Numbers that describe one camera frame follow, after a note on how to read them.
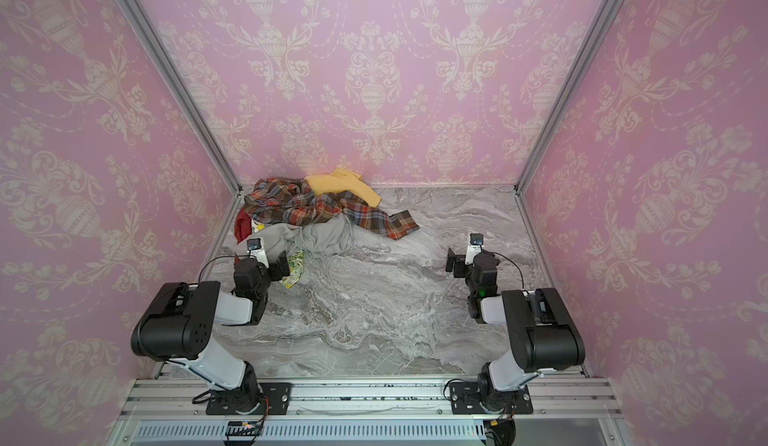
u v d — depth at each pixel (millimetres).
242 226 999
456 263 854
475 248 813
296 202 1032
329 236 999
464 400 730
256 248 828
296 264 978
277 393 749
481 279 718
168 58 841
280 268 892
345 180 1166
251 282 738
